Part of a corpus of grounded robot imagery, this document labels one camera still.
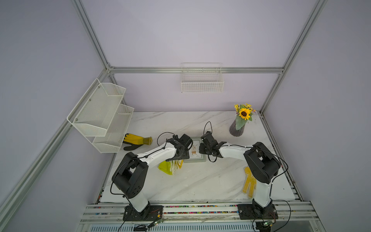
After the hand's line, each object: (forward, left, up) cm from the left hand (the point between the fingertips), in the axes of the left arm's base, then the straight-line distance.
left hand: (177, 157), depth 89 cm
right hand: (+7, -16, -6) cm, 19 cm away
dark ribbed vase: (+21, -40, 0) cm, 45 cm away
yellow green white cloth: (-7, +4, 0) cm, 8 cm away
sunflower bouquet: (+19, -41, +20) cm, 49 cm away
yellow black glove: (+13, +31, -2) cm, 34 cm away
